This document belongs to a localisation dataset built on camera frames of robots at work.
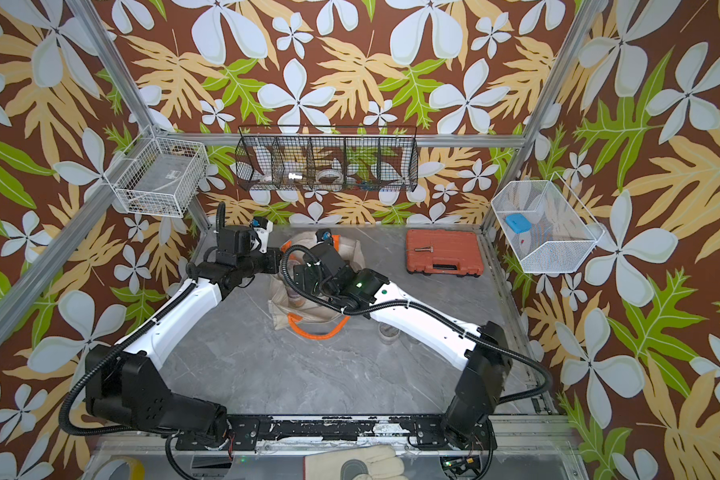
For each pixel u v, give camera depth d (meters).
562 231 0.78
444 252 1.07
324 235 0.65
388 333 0.86
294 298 0.93
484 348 0.42
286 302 0.93
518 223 0.87
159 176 0.86
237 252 0.64
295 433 0.75
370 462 0.70
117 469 0.69
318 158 0.98
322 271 0.53
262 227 0.74
